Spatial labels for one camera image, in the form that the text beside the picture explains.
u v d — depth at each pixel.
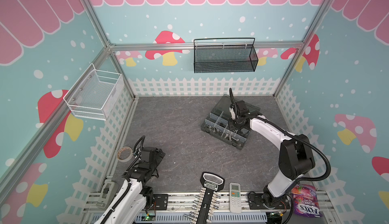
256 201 0.74
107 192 0.74
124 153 0.92
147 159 0.65
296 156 0.47
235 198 0.74
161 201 0.74
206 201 0.74
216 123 1.00
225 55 0.94
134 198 0.53
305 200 0.73
